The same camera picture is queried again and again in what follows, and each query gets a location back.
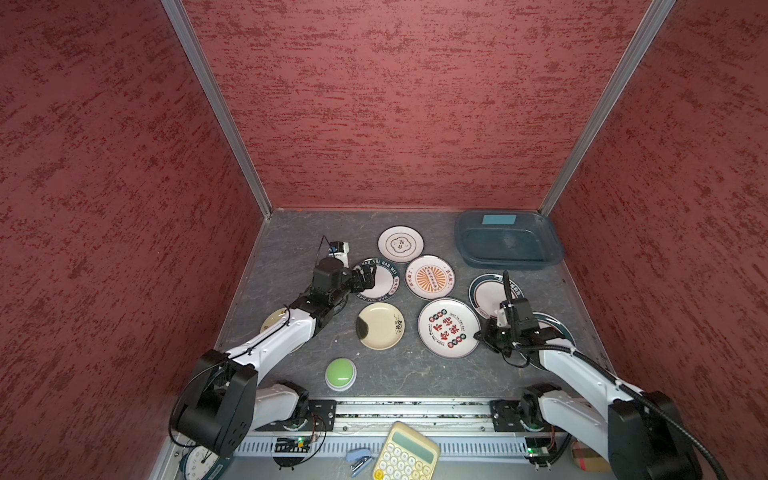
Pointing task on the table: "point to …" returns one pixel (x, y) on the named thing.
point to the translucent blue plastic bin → (507, 239)
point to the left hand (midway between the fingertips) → (363, 272)
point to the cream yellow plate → (380, 326)
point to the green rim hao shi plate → (387, 280)
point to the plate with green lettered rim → (532, 357)
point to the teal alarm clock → (201, 463)
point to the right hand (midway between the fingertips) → (473, 342)
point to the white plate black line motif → (401, 243)
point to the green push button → (341, 374)
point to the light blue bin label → (498, 219)
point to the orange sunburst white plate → (430, 277)
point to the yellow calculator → (406, 454)
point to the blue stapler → (359, 459)
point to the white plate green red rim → (487, 291)
